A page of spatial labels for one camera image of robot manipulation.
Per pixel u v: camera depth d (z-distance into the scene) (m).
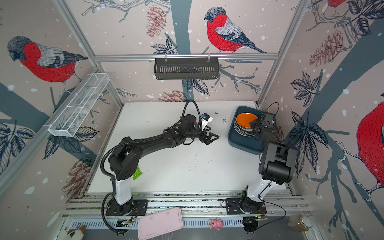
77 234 0.66
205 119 0.75
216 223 0.67
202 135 0.75
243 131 0.98
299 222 0.62
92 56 0.91
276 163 0.49
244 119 1.02
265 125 0.74
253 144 0.90
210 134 0.74
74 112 0.75
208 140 0.75
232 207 0.73
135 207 0.73
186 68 1.07
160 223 0.68
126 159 0.49
